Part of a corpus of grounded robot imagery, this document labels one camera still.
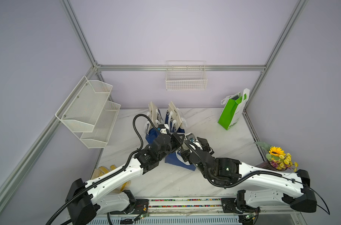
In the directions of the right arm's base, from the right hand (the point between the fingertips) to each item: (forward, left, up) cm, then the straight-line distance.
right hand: (191, 144), depth 69 cm
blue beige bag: (+24, +9, -7) cm, 26 cm away
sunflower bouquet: (-9, -40, -2) cm, 41 cm away
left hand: (+4, +3, +1) cm, 5 cm away
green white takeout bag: (+30, -31, -6) cm, 44 cm away
